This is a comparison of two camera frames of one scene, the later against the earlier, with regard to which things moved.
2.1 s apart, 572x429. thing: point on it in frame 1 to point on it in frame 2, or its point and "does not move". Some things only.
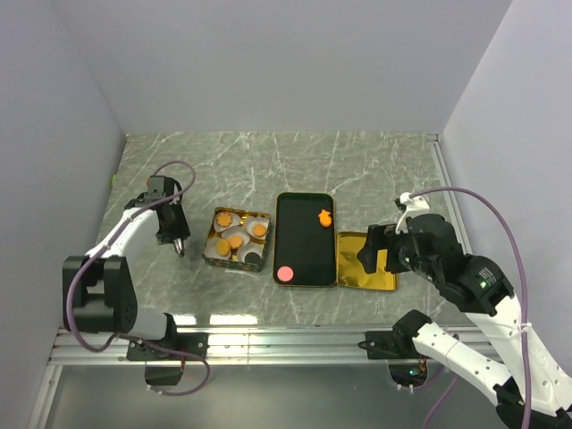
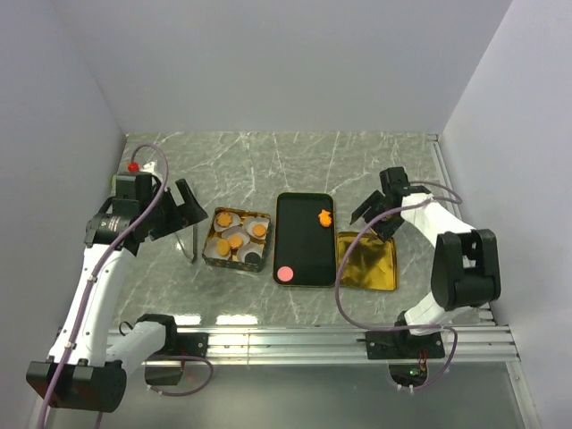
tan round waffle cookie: [222, 247] does not move
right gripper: [378, 236] to [368, 206]
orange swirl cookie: [223, 219] does not move
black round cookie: [252, 257] does not move
